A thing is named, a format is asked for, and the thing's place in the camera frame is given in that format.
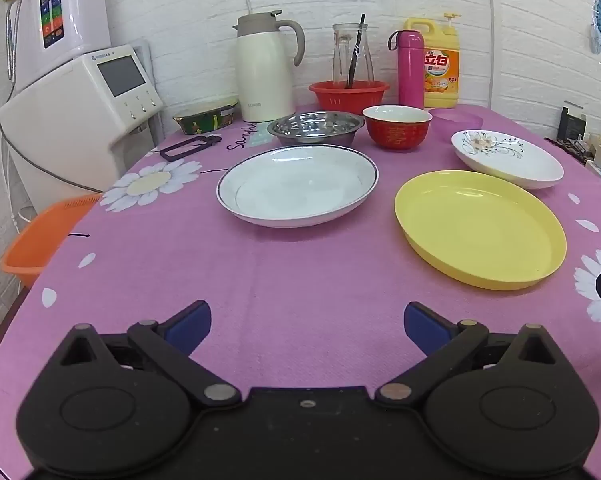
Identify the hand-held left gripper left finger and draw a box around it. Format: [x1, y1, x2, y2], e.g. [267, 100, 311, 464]
[60, 301, 242, 408]

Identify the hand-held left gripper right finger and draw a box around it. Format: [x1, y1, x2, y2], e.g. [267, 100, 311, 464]
[375, 301, 557, 407]

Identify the red ceramic bowl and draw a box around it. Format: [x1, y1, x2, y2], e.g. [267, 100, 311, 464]
[363, 105, 433, 151]

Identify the yellow plastic plate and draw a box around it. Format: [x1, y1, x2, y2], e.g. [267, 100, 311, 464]
[394, 170, 567, 291]

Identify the purple floral tablecloth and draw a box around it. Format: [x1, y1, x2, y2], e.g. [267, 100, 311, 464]
[0, 102, 601, 480]

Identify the white floral plate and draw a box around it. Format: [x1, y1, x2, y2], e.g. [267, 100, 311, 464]
[451, 130, 565, 191]

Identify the small black box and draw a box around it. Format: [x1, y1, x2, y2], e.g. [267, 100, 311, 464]
[560, 102, 588, 143]

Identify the white blue-rimmed plate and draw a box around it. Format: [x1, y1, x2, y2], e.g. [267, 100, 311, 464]
[216, 144, 380, 228]

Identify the orange plastic basket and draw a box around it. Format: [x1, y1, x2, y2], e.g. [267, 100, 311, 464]
[0, 192, 104, 288]

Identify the stainless steel bowl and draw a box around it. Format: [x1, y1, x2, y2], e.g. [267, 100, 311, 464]
[267, 111, 366, 147]

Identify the red plastic basket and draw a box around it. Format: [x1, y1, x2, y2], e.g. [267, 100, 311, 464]
[309, 80, 391, 116]

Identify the white appliance with screen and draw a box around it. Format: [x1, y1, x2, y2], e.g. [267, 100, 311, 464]
[0, 44, 164, 213]

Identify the yellow detergent bottle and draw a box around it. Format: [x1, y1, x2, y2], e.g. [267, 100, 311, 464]
[404, 12, 461, 109]

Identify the pink thermos bottle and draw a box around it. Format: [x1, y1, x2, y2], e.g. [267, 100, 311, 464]
[387, 29, 426, 110]

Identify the cream thermos jug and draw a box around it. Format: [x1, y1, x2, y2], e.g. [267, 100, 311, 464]
[232, 10, 306, 123]

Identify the clear glass pitcher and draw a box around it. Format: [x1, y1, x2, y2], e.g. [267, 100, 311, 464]
[331, 22, 376, 86]

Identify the black stirring stick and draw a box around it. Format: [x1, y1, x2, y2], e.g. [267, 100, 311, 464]
[347, 14, 367, 90]

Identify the black rectangular frame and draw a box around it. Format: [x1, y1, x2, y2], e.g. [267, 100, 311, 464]
[159, 134, 222, 162]

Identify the grey hose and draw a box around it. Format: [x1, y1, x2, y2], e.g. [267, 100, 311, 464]
[4, 0, 24, 93]

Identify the white wall water purifier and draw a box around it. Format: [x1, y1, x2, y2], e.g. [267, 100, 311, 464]
[3, 0, 111, 93]

